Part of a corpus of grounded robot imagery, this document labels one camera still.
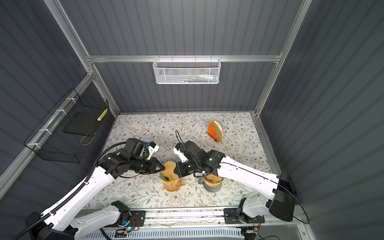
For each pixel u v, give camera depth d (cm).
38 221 37
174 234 77
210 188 79
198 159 54
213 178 72
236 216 72
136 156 59
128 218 71
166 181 72
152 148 68
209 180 71
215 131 99
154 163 67
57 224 38
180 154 57
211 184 74
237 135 108
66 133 73
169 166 76
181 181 82
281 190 40
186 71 124
